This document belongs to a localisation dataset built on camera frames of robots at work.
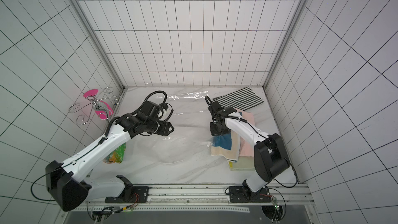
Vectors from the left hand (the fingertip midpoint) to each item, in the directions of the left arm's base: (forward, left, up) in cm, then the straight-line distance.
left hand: (166, 132), depth 77 cm
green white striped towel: (+34, -48, -15) cm, 61 cm away
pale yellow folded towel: (-10, -41, -16) cm, 45 cm away
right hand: (+7, -27, -9) cm, 29 cm away
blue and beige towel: (-3, -32, -8) cm, 33 cm away
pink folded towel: (-2, -44, -14) cm, 46 cm away
